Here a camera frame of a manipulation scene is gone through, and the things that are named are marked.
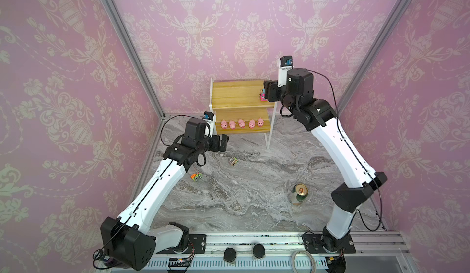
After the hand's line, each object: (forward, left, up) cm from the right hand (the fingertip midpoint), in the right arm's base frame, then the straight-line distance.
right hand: (273, 80), depth 68 cm
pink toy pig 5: (+5, +2, -28) cm, 29 cm away
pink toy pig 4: (+4, +7, -28) cm, 29 cm away
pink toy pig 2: (+4, +17, -28) cm, 33 cm away
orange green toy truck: (-15, +36, -44) cm, 59 cm away
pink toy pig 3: (+5, +12, -28) cm, 30 cm away
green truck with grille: (-7, +17, -44) cm, 48 cm away
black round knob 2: (-49, +9, -37) cm, 62 cm away
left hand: (-10, +22, -20) cm, 31 cm away
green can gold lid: (-29, -12, -36) cm, 48 cm away
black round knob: (-50, +19, -36) cm, 64 cm away
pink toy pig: (+5, +21, -28) cm, 35 cm away
